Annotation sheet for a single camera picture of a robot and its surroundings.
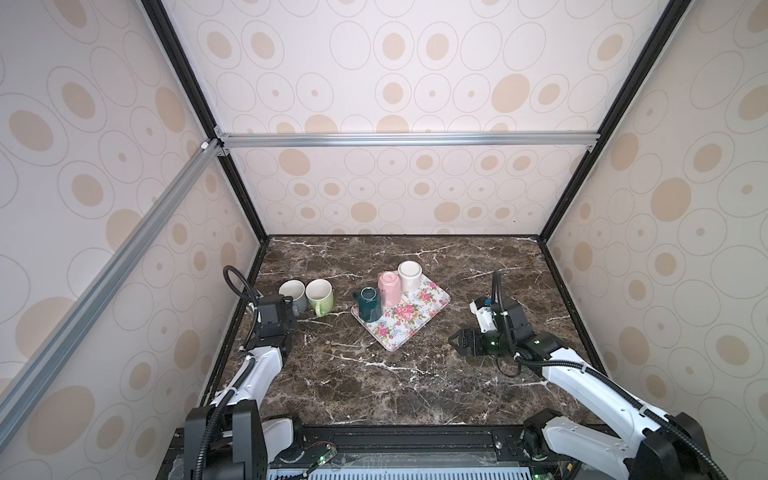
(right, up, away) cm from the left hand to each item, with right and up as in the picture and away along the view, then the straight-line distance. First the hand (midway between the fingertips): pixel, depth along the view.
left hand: (282, 303), depth 87 cm
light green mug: (+10, +2, +6) cm, 12 cm away
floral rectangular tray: (+40, -4, +12) cm, 42 cm away
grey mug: (+2, +3, +7) cm, 8 cm away
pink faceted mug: (+31, +4, +7) cm, 32 cm away
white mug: (+38, +9, +13) cm, 42 cm away
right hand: (+52, -9, -4) cm, 53 cm away
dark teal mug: (+26, -2, +5) cm, 26 cm away
